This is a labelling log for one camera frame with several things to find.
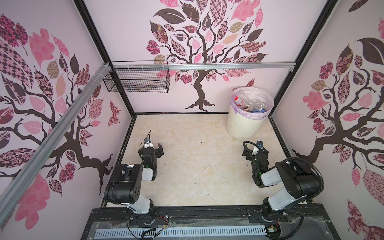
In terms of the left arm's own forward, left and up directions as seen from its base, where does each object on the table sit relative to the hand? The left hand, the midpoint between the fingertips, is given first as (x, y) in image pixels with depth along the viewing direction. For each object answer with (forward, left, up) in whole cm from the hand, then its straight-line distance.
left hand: (152, 146), depth 94 cm
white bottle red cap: (+24, -57, +16) cm, 64 cm away
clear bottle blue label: (+16, -69, +16) cm, 73 cm away
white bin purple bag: (+9, -57, +11) cm, 59 cm away
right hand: (-1, -65, +4) cm, 66 cm away
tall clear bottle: (+20, -66, +18) cm, 72 cm away
